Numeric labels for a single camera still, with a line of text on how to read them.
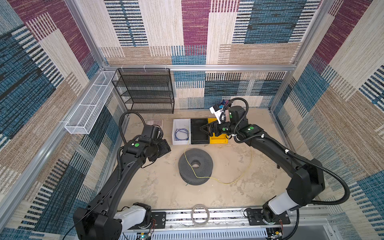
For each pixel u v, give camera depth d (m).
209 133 0.71
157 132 0.61
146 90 1.11
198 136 1.01
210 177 0.85
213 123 0.69
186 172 0.83
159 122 1.12
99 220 0.37
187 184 0.82
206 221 0.73
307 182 0.43
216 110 0.70
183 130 1.05
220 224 0.73
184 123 1.05
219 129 0.69
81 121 0.70
